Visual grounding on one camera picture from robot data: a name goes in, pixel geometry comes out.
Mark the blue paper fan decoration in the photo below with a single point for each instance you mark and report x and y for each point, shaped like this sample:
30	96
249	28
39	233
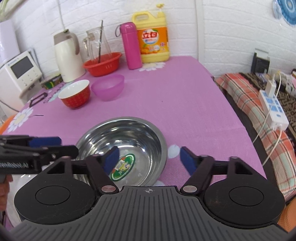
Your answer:
285	9

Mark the yellow detergent bottle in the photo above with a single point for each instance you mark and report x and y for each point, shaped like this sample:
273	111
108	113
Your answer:
152	33

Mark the white power strip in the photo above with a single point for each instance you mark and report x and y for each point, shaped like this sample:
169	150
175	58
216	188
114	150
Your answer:
276	118

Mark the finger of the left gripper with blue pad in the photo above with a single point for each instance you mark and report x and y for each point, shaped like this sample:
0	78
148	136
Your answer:
45	141

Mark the black box on bed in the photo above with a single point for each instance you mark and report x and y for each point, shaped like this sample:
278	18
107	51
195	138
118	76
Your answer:
260	62

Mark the instant noodle cup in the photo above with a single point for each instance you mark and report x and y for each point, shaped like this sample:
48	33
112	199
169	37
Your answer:
51	81

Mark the black rectangular frame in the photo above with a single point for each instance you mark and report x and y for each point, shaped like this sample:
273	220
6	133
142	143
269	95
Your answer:
37	99

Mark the purple plastic bowl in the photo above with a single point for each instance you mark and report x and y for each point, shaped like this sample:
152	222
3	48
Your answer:
108	88

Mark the white charger plug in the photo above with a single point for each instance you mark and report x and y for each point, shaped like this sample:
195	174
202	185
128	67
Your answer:
270	87

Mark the cream thermos jug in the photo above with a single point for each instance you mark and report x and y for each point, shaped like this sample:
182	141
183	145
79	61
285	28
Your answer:
68	57

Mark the white water purifier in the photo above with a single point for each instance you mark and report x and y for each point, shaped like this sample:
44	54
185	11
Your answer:
8	43

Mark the orange plastic stool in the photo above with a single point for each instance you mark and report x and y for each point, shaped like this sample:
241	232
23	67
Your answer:
5	125

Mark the clear glass pitcher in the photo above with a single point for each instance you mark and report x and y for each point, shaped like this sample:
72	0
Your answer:
91	44

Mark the stainless steel bowl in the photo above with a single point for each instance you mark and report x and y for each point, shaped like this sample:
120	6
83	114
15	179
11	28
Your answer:
142	149

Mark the white appliance with screen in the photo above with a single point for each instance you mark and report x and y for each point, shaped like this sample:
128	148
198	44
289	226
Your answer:
20	81

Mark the pink thermos bottle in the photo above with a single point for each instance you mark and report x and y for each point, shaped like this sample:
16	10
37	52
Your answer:
128	32

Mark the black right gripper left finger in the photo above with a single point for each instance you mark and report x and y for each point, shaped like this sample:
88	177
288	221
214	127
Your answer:
100	167

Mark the person's left hand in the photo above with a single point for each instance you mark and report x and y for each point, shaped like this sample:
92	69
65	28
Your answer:
4	190

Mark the pink tablecloth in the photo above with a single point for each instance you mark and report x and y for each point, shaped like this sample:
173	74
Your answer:
179	97

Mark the dark stirring stick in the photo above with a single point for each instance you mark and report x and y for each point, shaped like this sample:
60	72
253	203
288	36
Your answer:
100	41

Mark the plaid blanket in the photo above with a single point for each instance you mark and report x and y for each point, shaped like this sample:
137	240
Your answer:
244	88

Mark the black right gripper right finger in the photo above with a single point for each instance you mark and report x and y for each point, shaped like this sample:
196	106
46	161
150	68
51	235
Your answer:
199	168

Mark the red and white ceramic bowl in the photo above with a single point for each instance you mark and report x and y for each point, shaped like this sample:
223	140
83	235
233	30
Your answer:
76	95

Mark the red plastic basket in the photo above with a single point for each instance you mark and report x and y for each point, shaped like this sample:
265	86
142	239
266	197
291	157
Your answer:
107	65

